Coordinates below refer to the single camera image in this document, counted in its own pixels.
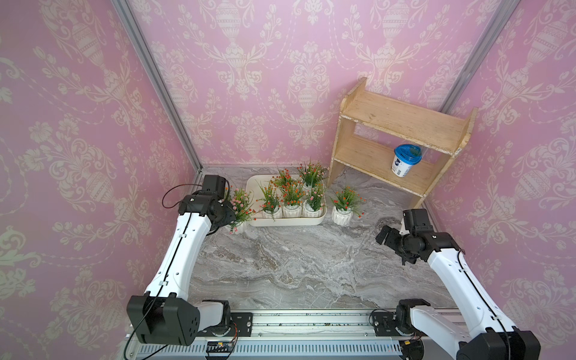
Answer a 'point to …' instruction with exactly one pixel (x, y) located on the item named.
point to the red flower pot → (283, 181)
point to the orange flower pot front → (292, 200)
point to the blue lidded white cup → (405, 157)
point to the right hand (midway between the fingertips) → (388, 241)
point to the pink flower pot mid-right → (271, 202)
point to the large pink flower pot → (241, 207)
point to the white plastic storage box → (252, 183)
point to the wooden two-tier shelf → (400, 143)
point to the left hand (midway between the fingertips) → (227, 218)
